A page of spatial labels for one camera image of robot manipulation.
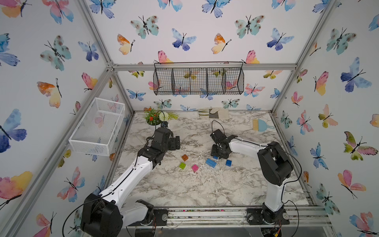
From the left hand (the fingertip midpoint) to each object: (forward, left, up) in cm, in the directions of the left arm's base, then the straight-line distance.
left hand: (173, 137), depth 83 cm
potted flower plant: (+18, +14, -4) cm, 23 cm away
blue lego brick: (-8, -32, -17) cm, 38 cm away
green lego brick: (-9, -4, -18) cm, 20 cm away
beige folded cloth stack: (+36, -29, -18) cm, 49 cm away
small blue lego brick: (-4, -25, -17) cm, 31 cm away
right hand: (-1, -25, -17) cm, 30 cm away
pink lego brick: (-11, -12, -17) cm, 23 cm away
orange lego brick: (-4, -5, -17) cm, 19 cm away
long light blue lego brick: (-7, -22, -19) cm, 30 cm away
